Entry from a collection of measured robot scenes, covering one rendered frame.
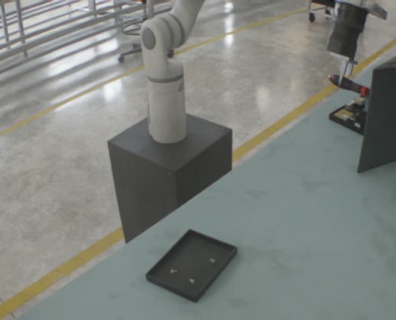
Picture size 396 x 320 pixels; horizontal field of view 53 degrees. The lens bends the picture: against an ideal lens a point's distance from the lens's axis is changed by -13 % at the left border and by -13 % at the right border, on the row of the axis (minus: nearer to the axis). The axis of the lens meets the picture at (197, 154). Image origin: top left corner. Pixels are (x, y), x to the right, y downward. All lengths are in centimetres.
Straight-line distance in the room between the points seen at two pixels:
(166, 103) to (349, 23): 50
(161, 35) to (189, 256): 56
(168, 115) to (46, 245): 125
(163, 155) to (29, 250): 125
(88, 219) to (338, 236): 175
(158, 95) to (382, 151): 56
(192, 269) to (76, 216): 175
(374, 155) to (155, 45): 55
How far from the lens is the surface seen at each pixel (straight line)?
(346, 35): 92
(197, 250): 64
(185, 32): 107
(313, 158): 85
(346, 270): 63
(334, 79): 94
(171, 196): 112
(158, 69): 107
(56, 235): 224
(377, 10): 91
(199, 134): 120
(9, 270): 215
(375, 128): 79
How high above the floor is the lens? 146
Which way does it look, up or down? 33 degrees down
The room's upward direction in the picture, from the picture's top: 2 degrees counter-clockwise
